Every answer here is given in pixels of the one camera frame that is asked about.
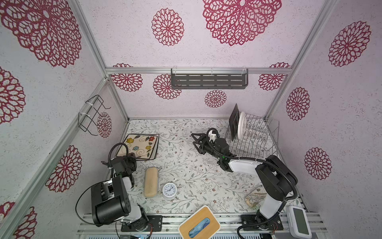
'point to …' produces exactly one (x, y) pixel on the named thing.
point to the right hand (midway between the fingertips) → (191, 136)
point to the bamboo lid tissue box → (201, 223)
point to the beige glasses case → (151, 182)
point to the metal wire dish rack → (261, 140)
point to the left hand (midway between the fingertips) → (134, 153)
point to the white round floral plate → (241, 125)
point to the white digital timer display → (298, 222)
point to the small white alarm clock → (169, 190)
